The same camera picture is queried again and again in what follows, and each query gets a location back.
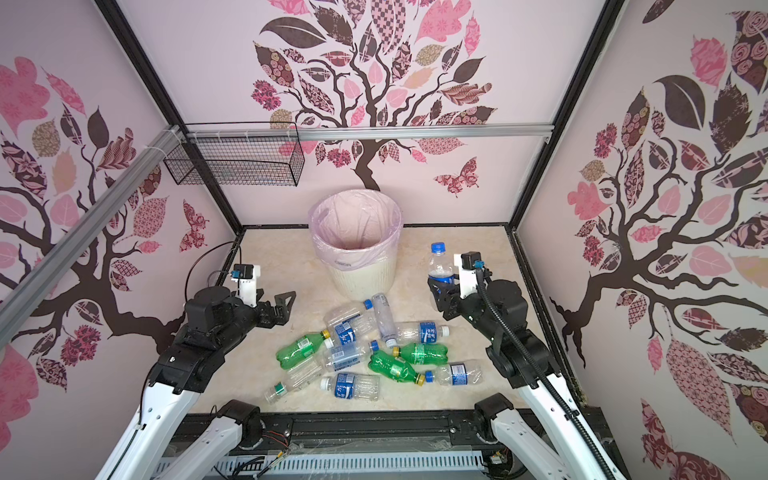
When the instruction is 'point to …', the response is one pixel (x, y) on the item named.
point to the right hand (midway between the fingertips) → (441, 275)
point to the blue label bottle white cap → (349, 331)
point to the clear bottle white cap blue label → (420, 332)
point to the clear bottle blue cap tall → (386, 319)
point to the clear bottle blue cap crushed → (361, 315)
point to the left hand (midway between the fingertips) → (280, 297)
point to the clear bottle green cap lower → (303, 374)
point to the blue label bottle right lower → (456, 374)
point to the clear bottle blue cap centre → (342, 355)
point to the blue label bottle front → (354, 386)
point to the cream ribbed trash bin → (365, 284)
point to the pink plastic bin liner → (356, 229)
